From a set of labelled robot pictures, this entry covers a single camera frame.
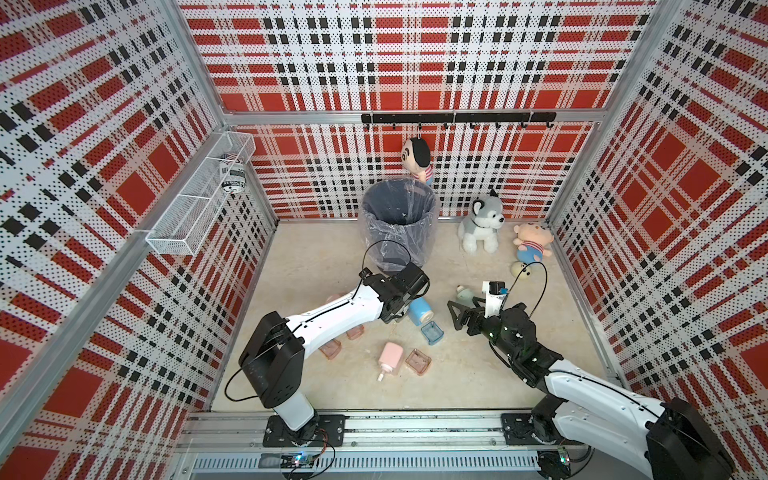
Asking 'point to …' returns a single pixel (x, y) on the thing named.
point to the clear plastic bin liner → (400, 219)
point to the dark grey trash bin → (400, 218)
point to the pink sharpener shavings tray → (418, 361)
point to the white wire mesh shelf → (182, 225)
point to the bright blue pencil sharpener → (420, 311)
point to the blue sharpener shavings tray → (432, 333)
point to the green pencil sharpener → (464, 296)
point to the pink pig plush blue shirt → (532, 241)
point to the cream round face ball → (516, 269)
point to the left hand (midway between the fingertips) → (403, 299)
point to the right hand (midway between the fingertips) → (464, 301)
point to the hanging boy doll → (415, 156)
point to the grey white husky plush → (482, 225)
